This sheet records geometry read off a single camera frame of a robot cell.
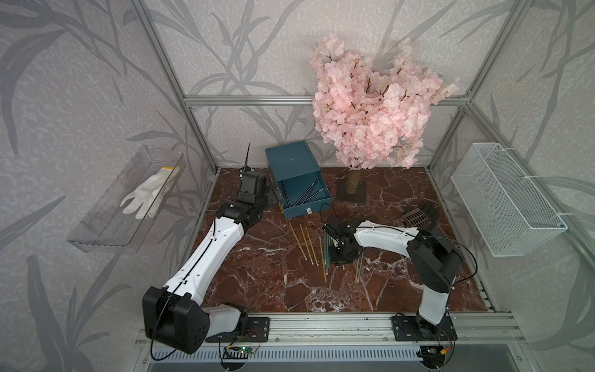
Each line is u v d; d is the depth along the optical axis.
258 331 0.73
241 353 0.72
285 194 0.91
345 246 0.67
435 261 0.48
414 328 0.65
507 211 0.62
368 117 0.62
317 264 0.87
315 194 0.91
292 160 0.94
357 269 0.87
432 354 0.74
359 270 0.87
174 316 0.38
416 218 0.96
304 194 0.89
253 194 0.58
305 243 0.94
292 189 0.91
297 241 0.94
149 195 0.66
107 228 0.62
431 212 1.02
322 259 0.89
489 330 0.76
